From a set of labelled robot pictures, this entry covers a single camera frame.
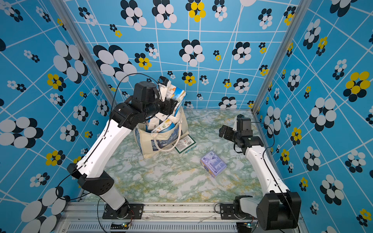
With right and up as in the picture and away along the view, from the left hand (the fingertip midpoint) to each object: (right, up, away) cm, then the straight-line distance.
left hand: (173, 97), depth 67 cm
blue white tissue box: (-7, -14, +16) cm, 22 cm away
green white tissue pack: (+4, -26, +27) cm, 38 cm away
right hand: (+30, -17, +16) cm, 38 cm away
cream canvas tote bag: (-15, -24, +16) cm, 32 cm away
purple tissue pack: (+21, -36, +18) cm, 45 cm away
